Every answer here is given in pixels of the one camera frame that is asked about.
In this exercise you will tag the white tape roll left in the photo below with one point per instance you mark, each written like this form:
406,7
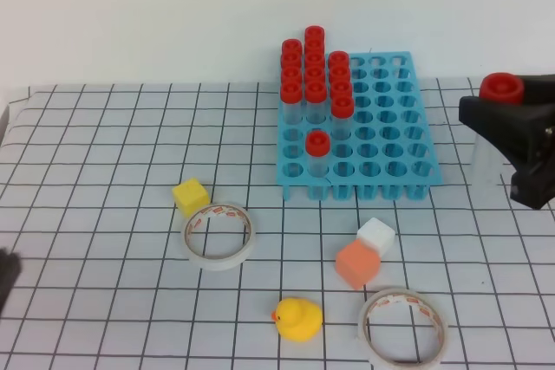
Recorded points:
218,237

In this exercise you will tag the white tape roll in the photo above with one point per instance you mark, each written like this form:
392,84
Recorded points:
386,330
218,237

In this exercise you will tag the yellow rubber duck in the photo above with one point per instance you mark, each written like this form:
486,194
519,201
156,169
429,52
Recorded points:
297,319

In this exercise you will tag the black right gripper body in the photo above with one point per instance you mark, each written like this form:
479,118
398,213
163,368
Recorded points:
523,133

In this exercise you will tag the red capped tube front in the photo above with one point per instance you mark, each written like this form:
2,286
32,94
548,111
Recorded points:
317,146

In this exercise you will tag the white tape roll right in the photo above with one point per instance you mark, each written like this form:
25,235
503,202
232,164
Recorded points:
386,330

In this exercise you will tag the orange foam cube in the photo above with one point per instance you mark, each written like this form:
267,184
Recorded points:
357,264

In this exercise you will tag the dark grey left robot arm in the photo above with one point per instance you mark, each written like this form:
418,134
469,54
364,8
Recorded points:
10,270

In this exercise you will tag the blue test tube rack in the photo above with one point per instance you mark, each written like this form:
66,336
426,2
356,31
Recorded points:
390,151

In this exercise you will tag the white foam cube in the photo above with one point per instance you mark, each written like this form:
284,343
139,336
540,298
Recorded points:
377,236

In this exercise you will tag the yellow foam cube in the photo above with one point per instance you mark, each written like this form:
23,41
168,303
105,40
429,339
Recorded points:
190,196

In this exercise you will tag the red capped test tube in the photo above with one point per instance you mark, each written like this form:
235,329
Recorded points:
487,161

